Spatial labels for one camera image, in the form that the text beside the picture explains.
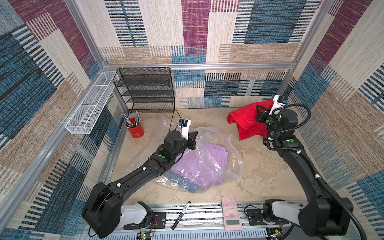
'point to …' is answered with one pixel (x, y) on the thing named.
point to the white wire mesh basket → (84, 119)
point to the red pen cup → (137, 132)
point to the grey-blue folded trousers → (181, 181)
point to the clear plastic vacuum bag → (234, 167)
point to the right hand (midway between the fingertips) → (258, 107)
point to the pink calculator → (232, 218)
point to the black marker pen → (180, 216)
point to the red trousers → (248, 126)
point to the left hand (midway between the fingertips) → (198, 132)
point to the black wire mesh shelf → (146, 89)
